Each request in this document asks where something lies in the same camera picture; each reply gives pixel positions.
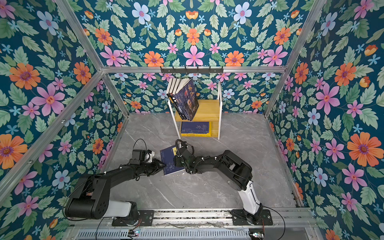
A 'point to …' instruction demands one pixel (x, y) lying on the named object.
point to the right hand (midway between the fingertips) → (177, 161)
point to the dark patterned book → (187, 100)
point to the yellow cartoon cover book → (209, 134)
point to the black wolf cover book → (173, 103)
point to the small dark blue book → (168, 155)
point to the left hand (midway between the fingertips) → (167, 162)
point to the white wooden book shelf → (209, 110)
